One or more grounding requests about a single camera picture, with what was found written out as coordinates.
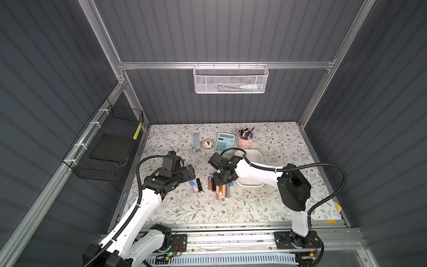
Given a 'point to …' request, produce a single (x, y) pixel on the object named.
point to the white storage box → (254, 156)
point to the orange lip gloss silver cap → (210, 183)
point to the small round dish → (208, 143)
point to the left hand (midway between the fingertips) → (187, 173)
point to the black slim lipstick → (214, 187)
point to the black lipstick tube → (199, 186)
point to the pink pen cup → (244, 138)
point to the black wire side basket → (102, 152)
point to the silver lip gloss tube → (227, 191)
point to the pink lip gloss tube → (217, 192)
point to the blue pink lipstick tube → (231, 183)
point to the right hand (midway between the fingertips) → (219, 181)
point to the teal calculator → (224, 141)
